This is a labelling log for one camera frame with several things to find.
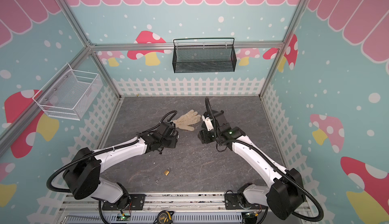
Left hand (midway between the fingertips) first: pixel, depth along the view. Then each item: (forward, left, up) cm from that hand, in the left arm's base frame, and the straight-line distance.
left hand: (174, 142), depth 88 cm
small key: (-20, +8, -7) cm, 22 cm away
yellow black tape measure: (-35, 0, -4) cm, 36 cm away
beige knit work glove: (+19, -4, -6) cm, 21 cm away
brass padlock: (-15, +3, -6) cm, 16 cm away
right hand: (+1, -16, +10) cm, 19 cm away
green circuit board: (-35, +21, -9) cm, 42 cm away
